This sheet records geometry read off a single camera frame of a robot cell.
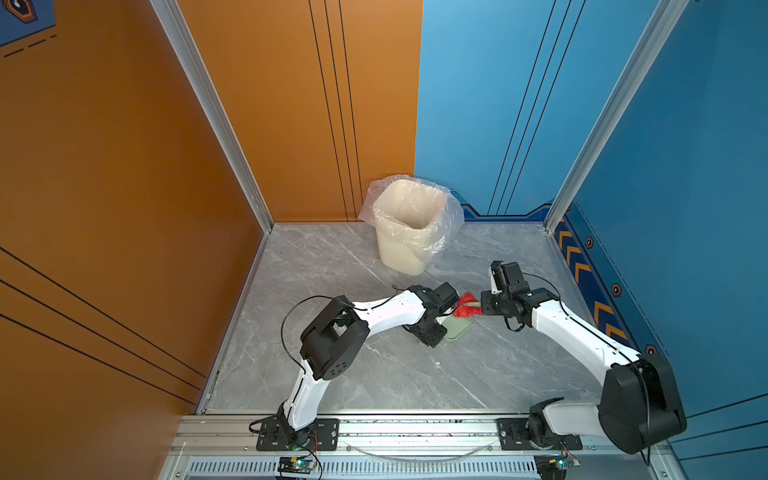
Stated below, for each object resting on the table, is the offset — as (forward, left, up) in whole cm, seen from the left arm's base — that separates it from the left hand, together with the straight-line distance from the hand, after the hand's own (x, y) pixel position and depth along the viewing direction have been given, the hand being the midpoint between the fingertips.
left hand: (433, 337), depth 89 cm
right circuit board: (-31, -26, -2) cm, 41 cm away
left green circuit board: (-32, +35, -3) cm, 47 cm away
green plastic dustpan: (+4, -8, -1) cm, 8 cm away
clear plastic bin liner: (+39, +5, +16) cm, 43 cm away
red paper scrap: (+8, -10, +1) cm, 13 cm away
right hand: (+8, -15, +8) cm, 19 cm away
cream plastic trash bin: (+20, +10, +14) cm, 26 cm away
